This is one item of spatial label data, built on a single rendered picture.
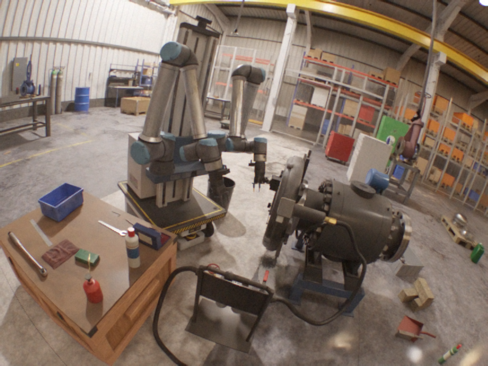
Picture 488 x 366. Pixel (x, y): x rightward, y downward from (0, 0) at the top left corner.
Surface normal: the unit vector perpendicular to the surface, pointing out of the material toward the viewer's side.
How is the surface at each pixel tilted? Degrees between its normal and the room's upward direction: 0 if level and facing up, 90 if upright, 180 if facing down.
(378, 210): 37
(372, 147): 90
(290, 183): 44
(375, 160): 90
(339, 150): 90
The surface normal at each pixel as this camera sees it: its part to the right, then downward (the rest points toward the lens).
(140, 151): -0.33, 0.39
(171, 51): -0.25, 0.21
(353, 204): 0.01, -0.50
